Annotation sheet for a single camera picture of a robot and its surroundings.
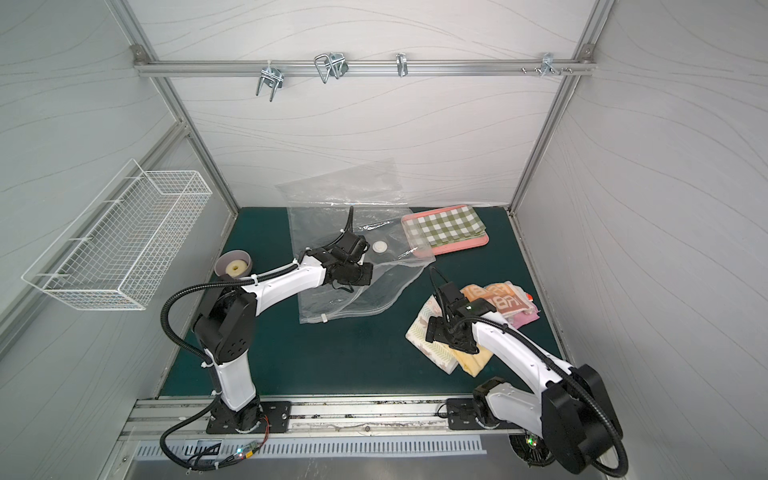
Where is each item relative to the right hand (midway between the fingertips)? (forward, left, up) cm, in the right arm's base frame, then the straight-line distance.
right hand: (444, 337), depth 84 cm
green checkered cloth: (+44, 0, -3) cm, 44 cm away
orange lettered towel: (+12, -18, +3) cm, 22 cm away
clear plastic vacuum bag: (+58, +28, -2) cm, 64 cm away
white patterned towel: (-4, +2, -1) cm, 5 cm away
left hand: (+16, +22, +5) cm, 28 cm away
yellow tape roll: (+20, +68, +2) cm, 71 cm away
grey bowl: (+23, +71, +4) cm, 74 cm away
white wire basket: (+7, +79, +30) cm, 85 cm away
